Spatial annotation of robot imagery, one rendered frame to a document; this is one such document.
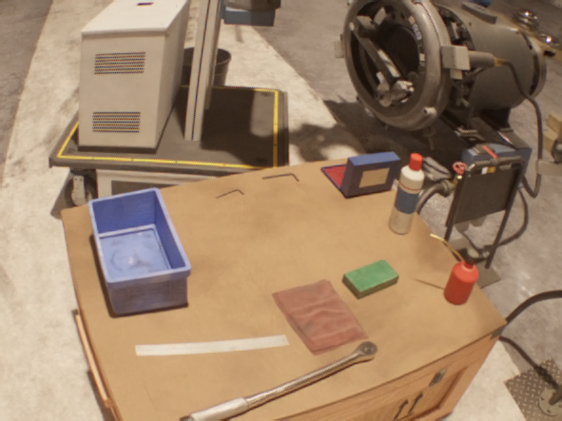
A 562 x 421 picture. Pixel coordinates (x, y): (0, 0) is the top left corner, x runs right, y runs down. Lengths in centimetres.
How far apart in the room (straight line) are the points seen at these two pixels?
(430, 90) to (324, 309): 127
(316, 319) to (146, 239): 46
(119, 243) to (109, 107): 71
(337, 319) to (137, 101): 107
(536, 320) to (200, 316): 145
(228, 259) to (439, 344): 55
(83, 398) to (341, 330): 85
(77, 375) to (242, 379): 74
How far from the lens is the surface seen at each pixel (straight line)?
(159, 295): 127
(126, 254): 144
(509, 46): 286
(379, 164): 168
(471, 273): 142
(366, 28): 258
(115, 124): 208
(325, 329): 130
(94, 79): 202
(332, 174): 178
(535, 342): 222
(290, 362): 124
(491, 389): 197
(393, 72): 252
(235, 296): 136
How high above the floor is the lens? 142
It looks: 37 degrees down
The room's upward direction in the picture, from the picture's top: 9 degrees clockwise
